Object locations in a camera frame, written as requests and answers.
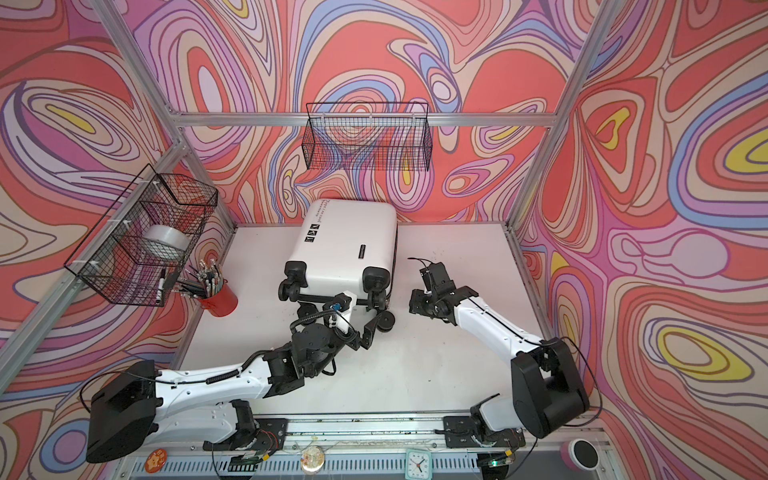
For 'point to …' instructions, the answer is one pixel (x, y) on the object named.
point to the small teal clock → (418, 464)
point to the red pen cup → (221, 304)
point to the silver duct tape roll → (169, 234)
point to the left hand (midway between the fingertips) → (369, 307)
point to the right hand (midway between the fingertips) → (419, 310)
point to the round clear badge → (312, 460)
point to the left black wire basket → (117, 264)
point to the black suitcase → (343, 246)
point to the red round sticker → (155, 460)
